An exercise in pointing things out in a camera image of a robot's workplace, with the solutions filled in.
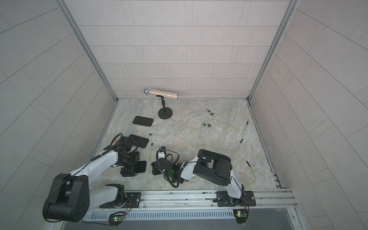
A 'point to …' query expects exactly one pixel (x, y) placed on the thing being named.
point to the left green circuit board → (115, 219)
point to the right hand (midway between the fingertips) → (151, 167)
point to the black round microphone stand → (165, 113)
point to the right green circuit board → (241, 214)
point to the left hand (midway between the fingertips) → (143, 160)
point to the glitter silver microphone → (148, 91)
